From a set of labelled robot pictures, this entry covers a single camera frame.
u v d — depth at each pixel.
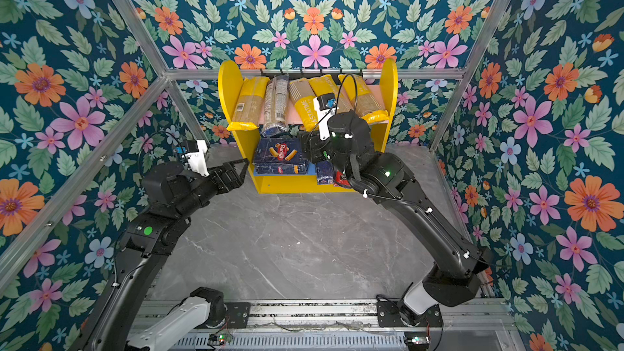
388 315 0.73
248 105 0.72
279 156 0.90
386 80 0.78
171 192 0.45
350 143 0.41
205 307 0.62
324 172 0.88
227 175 0.56
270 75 0.91
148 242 0.42
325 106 0.47
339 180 0.86
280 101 0.72
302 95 0.75
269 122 0.68
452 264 0.39
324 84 0.82
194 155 0.55
